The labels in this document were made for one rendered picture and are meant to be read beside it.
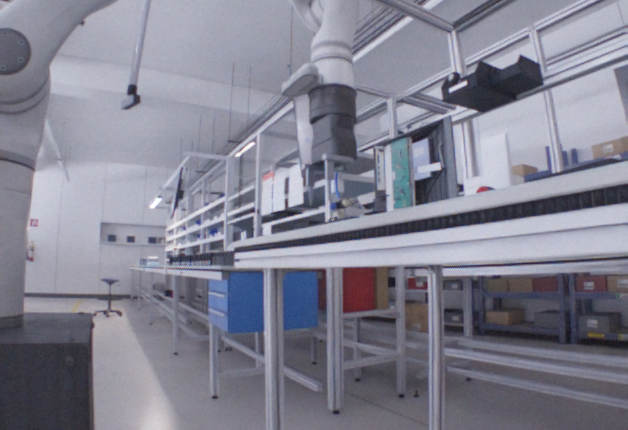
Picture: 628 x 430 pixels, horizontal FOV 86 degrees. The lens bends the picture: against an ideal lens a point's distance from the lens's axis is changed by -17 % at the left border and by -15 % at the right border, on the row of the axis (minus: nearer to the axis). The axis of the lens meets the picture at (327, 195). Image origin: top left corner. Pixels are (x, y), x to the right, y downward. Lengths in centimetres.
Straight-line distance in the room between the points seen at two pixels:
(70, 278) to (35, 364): 1147
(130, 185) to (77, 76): 625
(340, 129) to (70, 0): 40
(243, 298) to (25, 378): 197
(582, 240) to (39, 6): 62
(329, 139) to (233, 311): 179
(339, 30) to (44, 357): 59
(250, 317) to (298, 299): 32
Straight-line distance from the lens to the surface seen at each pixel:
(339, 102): 61
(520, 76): 132
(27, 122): 56
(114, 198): 1196
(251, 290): 231
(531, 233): 45
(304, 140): 231
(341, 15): 69
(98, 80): 625
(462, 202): 49
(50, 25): 52
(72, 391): 40
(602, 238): 41
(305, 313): 247
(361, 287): 272
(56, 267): 1188
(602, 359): 258
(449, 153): 79
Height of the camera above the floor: 92
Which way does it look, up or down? 10 degrees up
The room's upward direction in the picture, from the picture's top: 1 degrees counter-clockwise
